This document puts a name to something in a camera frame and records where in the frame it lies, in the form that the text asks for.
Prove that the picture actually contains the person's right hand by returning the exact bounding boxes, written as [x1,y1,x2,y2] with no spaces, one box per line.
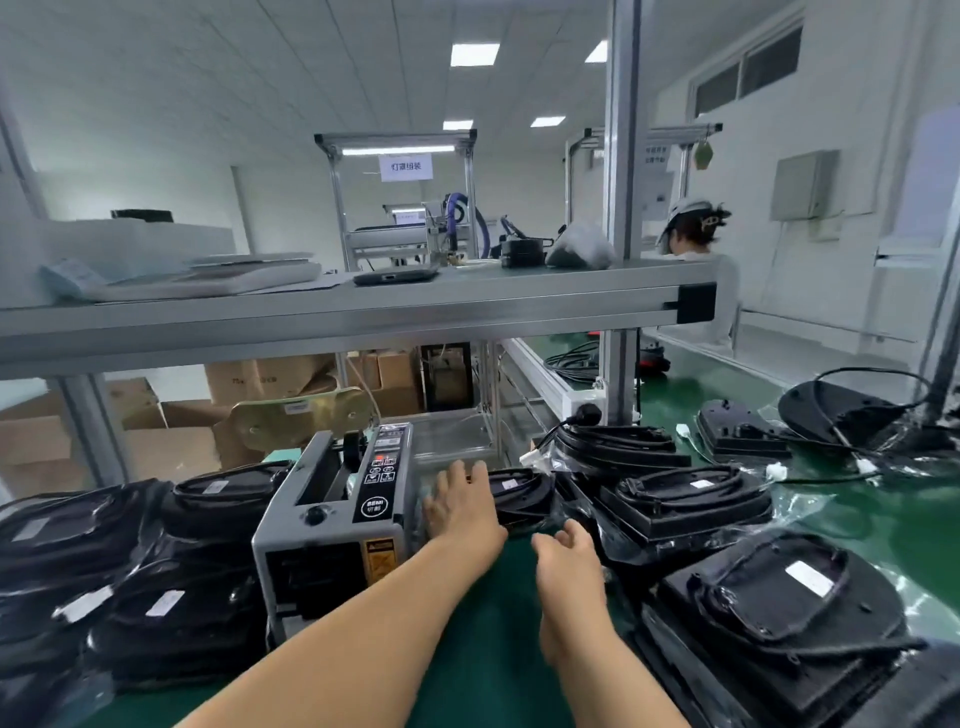
[532,517,614,671]

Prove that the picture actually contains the person's left hand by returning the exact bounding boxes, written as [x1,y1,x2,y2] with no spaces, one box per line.
[423,459,510,581]

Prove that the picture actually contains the group of bagged black lamps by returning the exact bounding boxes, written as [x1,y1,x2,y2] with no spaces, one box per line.
[487,420,960,728]

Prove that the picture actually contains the unbagged black lamps with cables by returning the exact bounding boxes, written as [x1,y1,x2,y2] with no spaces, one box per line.
[690,367,960,459]

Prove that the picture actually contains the person's right forearm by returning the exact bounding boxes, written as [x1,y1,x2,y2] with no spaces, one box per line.
[547,630,692,728]

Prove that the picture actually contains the person's left forearm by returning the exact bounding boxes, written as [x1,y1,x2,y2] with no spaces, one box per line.
[177,540,497,728]

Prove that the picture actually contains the grey tape dispenser machine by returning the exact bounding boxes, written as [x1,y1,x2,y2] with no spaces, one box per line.
[252,421,417,647]

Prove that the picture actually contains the grey metal shelf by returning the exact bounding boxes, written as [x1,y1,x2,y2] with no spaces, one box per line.
[877,232,960,272]
[0,258,719,377]

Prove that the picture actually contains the black phone on shelf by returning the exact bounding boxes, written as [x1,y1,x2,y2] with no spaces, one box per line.
[354,268,440,287]

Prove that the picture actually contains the black cup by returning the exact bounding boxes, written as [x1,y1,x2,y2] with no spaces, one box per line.
[499,237,546,270]

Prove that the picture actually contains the grey barcode scanner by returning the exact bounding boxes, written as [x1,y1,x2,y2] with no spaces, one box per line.
[547,222,614,272]

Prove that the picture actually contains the white flat scale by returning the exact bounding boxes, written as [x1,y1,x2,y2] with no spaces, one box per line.
[90,255,324,302]

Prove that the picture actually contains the white hanging sign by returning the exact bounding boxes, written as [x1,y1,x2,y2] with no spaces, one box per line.
[378,153,434,185]

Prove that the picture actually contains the white box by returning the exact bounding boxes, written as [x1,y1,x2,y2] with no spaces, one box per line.
[42,220,237,284]

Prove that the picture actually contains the white handset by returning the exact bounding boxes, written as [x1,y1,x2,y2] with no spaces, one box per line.
[42,262,107,302]

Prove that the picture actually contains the bundle of black cables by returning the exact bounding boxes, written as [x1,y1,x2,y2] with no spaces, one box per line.
[543,345,602,384]

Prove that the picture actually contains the aluminium workstation frame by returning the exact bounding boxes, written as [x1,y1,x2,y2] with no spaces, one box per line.
[315,129,489,272]
[564,123,723,230]

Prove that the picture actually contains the grey wall electrical box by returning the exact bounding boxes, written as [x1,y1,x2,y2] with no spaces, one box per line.
[771,150,839,222]

